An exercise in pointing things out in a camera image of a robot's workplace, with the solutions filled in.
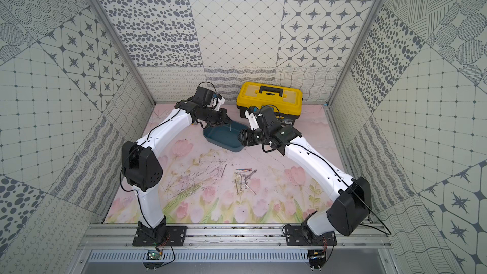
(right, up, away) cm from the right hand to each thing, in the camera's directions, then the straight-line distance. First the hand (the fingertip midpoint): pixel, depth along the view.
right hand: (245, 138), depth 78 cm
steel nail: (-10, +3, +30) cm, 32 cm away
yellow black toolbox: (+21, +18, +21) cm, 35 cm away
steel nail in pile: (+2, -25, +8) cm, 26 cm away
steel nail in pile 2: (-2, -22, +10) cm, 25 cm away
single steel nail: (-11, -18, +15) cm, 26 cm away
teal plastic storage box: (-12, -2, +30) cm, 32 cm away
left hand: (-7, +8, +9) cm, 14 cm away
